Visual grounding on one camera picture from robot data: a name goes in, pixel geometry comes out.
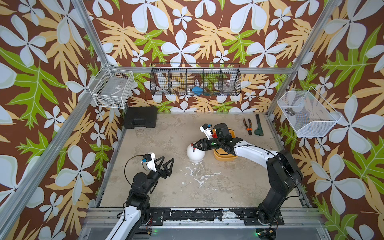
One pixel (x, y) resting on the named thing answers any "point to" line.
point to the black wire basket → (195, 79)
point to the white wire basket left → (112, 88)
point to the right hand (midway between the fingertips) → (195, 144)
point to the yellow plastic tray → (221, 157)
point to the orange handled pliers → (249, 129)
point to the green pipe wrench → (259, 131)
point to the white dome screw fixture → (195, 155)
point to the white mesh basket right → (309, 115)
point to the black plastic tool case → (138, 117)
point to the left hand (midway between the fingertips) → (169, 157)
